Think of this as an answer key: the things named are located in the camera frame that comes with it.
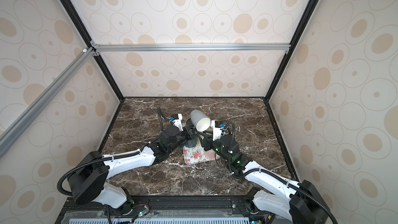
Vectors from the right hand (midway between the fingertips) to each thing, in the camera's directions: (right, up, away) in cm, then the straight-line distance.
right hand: (206, 131), depth 76 cm
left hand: (-1, +2, +1) cm, 3 cm away
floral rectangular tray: (-6, -16, +14) cm, 22 cm away
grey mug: (-2, +5, -6) cm, 8 cm away
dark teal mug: (-9, -9, +14) cm, 18 cm away
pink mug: (+3, -15, +11) cm, 18 cm away
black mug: (-9, +4, 0) cm, 9 cm away
